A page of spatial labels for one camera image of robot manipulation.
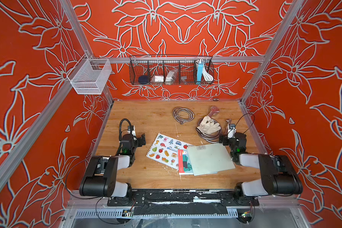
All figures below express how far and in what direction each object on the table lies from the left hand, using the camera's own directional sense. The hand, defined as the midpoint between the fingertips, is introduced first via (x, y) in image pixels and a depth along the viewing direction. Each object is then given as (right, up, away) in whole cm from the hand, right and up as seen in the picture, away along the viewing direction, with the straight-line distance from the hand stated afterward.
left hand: (136, 133), depth 93 cm
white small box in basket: (+16, +36, -6) cm, 39 cm away
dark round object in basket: (+5, +37, +1) cm, 37 cm away
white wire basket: (-32, +38, 0) cm, 50 cm away
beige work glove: (+50, +4, +7) cm, 51 cm away
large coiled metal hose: (+52, -3, +3) cm, 52 cm away
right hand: (+60, +2, -1) cm, 60 cm away
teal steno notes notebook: (+32, -18, -10) cm, 38 cm away
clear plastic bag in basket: (+23, +38, -2) cm, 44 cm away
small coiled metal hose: (+32, +12, +16) cm, 38 cm away
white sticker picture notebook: (+19, -11, -3) cm, 22 cm away
